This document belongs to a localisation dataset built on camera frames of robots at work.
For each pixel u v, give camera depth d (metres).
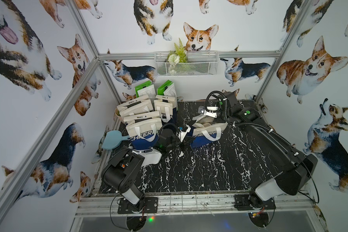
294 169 0.41
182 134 0.76
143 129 0.79
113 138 0.98
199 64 0.92
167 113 0.87
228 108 0.55
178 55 0.82
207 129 0.77
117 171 0.47
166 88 0.93
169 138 0.71
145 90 0.94
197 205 0.75
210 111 0.65
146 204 0.73
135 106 0.84
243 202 0.73
